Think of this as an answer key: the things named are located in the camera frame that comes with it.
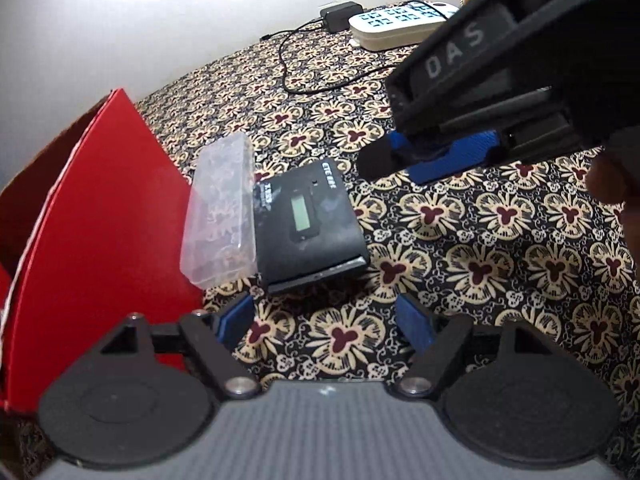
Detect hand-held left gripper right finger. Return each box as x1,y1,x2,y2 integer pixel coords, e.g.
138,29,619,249
395,292,563,401

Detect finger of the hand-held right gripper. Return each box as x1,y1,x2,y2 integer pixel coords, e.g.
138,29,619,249
409,129,502,185
357,132,417,181

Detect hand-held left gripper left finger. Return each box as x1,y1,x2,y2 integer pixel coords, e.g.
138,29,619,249
92,292,262,402

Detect black device with display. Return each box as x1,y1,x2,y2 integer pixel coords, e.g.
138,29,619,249
252,157,371,295

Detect clear plastic case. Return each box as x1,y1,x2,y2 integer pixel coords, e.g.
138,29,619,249
179,134,260,291

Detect red cardboard box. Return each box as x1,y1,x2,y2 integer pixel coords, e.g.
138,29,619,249
0,88,205,413

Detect person's right hand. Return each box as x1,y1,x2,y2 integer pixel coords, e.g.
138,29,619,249
586,130,640,311

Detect floral patterned cloth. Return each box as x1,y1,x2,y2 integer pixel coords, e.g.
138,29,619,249
10,10,640,479

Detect white power strip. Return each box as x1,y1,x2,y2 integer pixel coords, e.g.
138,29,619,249
348,1,461,52

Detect black power adapter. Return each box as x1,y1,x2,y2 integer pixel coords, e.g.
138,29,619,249
319,1,365,34

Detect black cable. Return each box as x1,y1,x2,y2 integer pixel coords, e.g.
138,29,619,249
260,20,401,95

